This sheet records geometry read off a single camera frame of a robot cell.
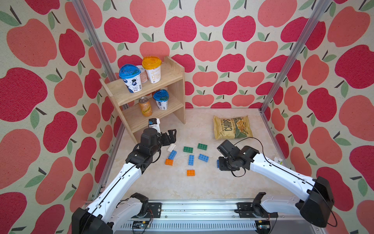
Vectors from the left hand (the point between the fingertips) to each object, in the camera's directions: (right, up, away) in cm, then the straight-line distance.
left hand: (171, 133), depth 76 cm
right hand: (+27, -20, +3) cm, 34 cm away
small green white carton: (+65, -18, +12) cm, 68 cm away
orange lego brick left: (-3, -19, +14) cm, 24 cm away
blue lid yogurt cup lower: (-7, +21, +10) cm, 24 cm away
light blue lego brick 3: (+19, -17, +17) cm, 31 cm away
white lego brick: (-3, -11, +20) cm, 23 cm away
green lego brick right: (+18, -11, +21) cm, 30 cm away
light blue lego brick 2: (+11, -18, +15) cm, 26 cm away
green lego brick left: (+9, -12, +20) cm, 25 cm away
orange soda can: (-16, +15, +6) cm, 22 cm away
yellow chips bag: (+40, +2, +25) cm, 47 cm away
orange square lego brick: (+11, -24, +10) cm, 29 cm away
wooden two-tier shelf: (-34, +17, +25) cm, 46 cm away
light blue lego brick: (-1, -16, +17) cm, 23 cm away
